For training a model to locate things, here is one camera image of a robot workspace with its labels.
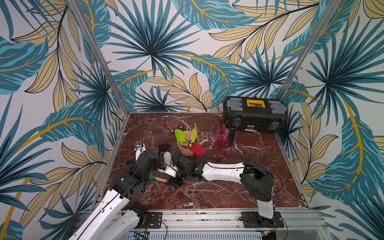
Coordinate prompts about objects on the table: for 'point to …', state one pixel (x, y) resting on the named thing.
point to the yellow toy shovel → (195, 132)
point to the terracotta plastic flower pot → (183, 147)
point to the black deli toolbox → (255, 114)
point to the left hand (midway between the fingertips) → (146, 159)
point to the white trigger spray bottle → (167, 156)
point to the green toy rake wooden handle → (152, 177)
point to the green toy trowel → (180, 135)
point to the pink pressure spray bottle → (222, 138)
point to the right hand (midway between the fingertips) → (160, 192)
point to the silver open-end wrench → (191, 129)
